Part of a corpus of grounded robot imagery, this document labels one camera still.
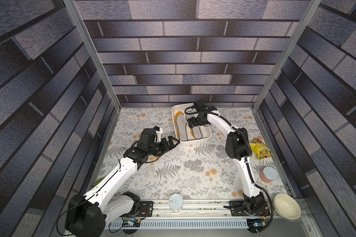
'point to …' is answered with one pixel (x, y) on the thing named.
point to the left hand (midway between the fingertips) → (176, 144)
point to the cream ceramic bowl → (287, 206)
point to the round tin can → (268, 174)
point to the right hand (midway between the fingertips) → (195, 122)
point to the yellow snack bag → (261, 150)
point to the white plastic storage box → (206, 130)
